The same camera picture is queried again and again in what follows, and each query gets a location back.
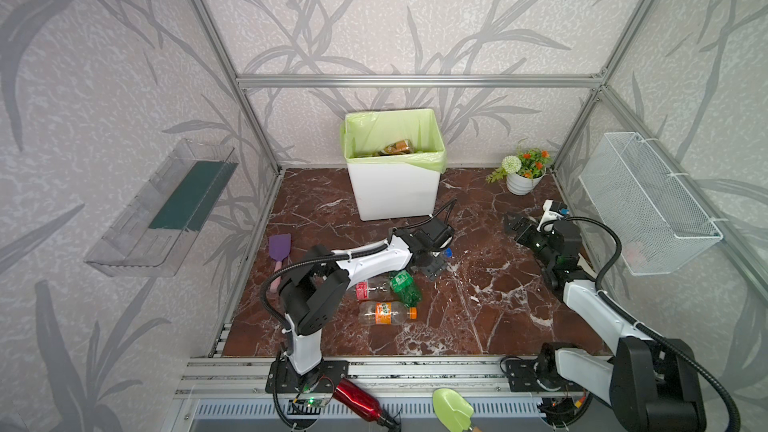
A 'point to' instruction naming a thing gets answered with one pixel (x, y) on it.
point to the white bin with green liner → (396, 159)
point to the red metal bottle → (357, 400)
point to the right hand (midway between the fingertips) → (517, 209)
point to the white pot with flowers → (522, 171)
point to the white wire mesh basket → (653, 223)
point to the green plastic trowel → (453, 410)
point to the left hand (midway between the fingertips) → (433, 251)
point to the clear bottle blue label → (447, 253)
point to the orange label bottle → (386, 313)
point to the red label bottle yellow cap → (363, 289)
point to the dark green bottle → (406, 289)
